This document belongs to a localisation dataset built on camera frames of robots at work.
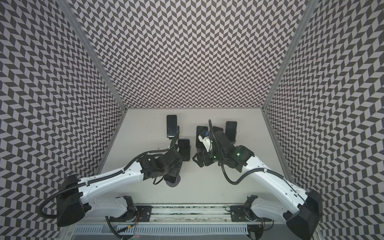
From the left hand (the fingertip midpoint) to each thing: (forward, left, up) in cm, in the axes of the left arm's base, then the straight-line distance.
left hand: (174, 167), depth 78 cm
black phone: (+28, +5, 0) cm, 28 cm away
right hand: (-1, -14, +8) cm, 16 cm away
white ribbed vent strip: (-27, +8, -10) cm, 30 cm away
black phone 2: (+21, -32, +4) cm, 39 cm away
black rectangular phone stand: (+22, +5, -5) cm, 23 cm away
